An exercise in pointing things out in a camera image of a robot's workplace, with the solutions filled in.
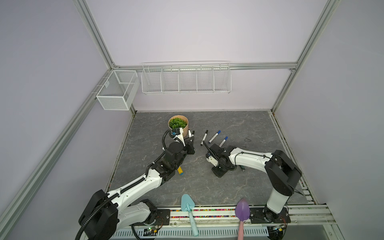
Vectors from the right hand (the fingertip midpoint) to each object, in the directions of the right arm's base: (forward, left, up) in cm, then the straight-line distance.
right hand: (219, 173), depth 89 cm
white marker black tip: (+22, -5, +1) cm, 22 cm away
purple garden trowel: (-20, -10, 0) cm, 23 cm away
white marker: (+11, +16, +25) cm, 32 cm away
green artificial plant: (+29, +27, +13) cm, 41 cm away
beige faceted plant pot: (+30, +22, +4) cm, 37 cm away
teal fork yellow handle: (0, +23, +3) cm, 23 cm away
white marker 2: (+26, +8, +1) cm, 27 cm away
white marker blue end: (+30, -2, 0) cm, 30 cm away
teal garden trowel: (-17, +18, +3) cm, 25 cm away
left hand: (+9, +14, +22) cm, 28 cm away
